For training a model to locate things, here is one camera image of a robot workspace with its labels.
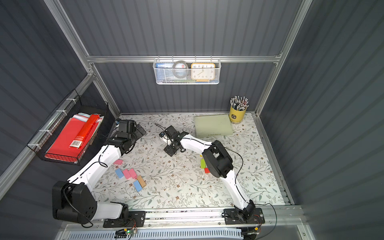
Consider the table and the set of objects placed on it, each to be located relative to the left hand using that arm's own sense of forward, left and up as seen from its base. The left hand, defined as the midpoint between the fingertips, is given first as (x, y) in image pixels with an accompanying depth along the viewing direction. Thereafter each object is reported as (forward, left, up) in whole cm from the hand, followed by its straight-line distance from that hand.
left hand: (137, 131), depth 85 cm
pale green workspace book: (+19, -48, -17) cm, 55 cm away
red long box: (-13, +22, +9) cm, 27 cm away
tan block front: (-21, -2, -19) cm, 29 cm away
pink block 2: (-16, +5, -20) cm, 26 cm away
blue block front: (-24, 0, -19) cm, 31 cm away
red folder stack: (-17, +28, +9) cm, 34 cm away
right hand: (-1, -17, -16) cm, 24 cm away
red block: (-15, -40, -19) cm, 47 cm away
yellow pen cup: (+20, -62, -2) cm, 66 cm away
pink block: (-17, +8, -20) cm, 27 cm away
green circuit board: (-46, +2, -21) cm, 51 cm away
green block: (-10, -38, -20) cm, 45 cm away
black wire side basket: (+8, +31, +14) cm, 35 cm away
